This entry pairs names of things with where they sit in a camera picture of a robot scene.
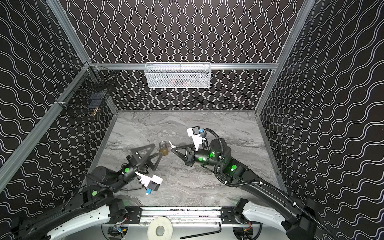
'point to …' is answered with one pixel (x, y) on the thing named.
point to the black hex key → (204, 233)
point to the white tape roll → (160, 221)
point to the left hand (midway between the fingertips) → (152, 143)
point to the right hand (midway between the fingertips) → (172, 150)
